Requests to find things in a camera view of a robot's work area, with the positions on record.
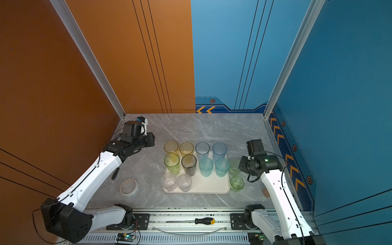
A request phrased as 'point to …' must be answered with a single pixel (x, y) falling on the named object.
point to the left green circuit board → (125, 237)
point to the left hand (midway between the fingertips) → (154, 135)
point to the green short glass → (237, 182)
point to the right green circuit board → (255, 238)
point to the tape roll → (128, 187)
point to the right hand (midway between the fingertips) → (242, 166)
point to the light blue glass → (202, 149)
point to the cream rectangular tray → (214, 184)
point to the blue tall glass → (219, 149)
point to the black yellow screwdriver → (198, 221)
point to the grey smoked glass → (189, 162)
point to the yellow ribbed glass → (171, 147)
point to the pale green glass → (234, 163)
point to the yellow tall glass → (186, 148)
